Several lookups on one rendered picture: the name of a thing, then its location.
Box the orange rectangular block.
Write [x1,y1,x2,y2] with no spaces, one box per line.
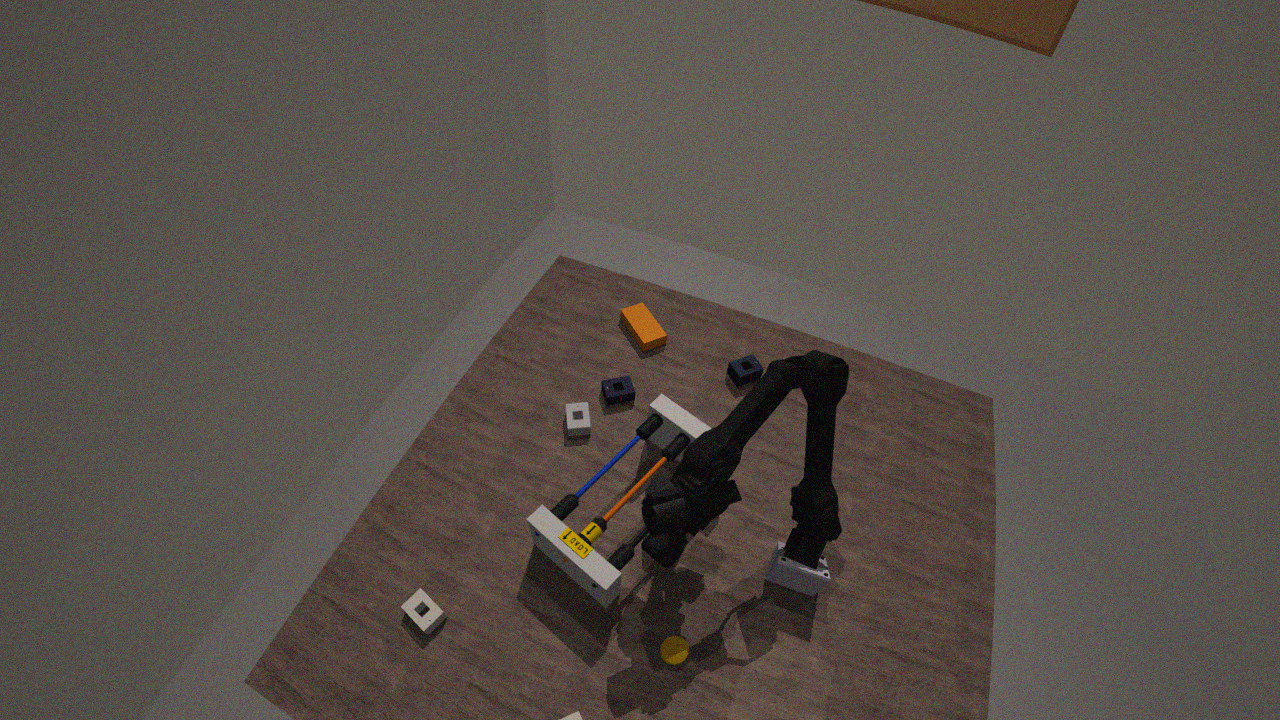
[620,304,667,351]

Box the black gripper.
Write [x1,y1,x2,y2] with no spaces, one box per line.
[641,520,710,568]

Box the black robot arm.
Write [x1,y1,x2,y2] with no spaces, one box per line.
[643,350,849,569]

